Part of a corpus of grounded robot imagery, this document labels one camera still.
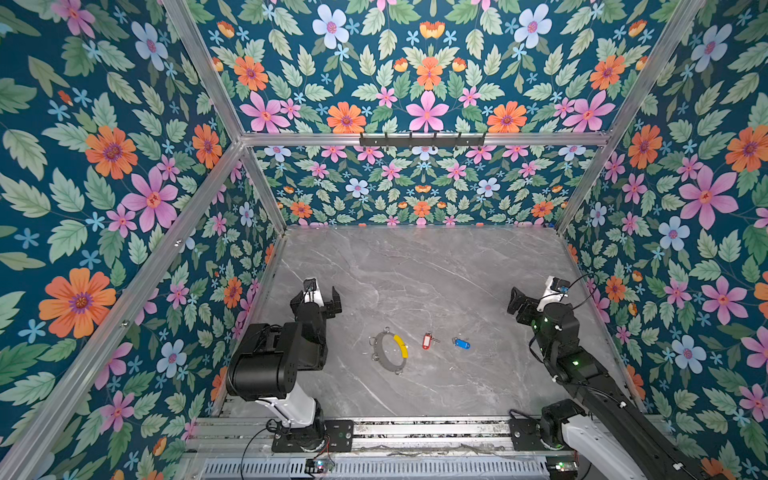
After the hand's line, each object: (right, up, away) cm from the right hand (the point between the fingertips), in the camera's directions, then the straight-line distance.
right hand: (528, 292), depth 80 cm
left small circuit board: (-54, -41, -9) cm, 68 cm away
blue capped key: (-17, -17, +9) cm, 26 cm away
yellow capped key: (-34, -18, +9) cm, 40 cm away
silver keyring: (-41, -20, +8) cm, 46 cm away
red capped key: (-27, -17, +11) cm, 33 cm away
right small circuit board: (+4, -41, -9) cm, 42 cm away
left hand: (-60, +2, +11) cm, 61 cm away
